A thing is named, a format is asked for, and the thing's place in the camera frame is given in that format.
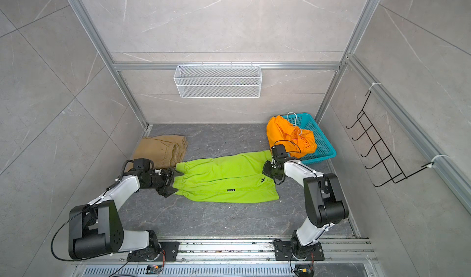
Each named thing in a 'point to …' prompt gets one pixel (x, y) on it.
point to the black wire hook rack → (387, 161)
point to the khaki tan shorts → (165, 151)
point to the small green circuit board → (153, 269)
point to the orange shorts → (298, 143)
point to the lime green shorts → (231, 179)
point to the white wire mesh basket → (218, 81)
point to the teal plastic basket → (324, 151)
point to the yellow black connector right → (304, 270)
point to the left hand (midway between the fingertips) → (180, 176)
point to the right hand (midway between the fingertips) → (265, 170)
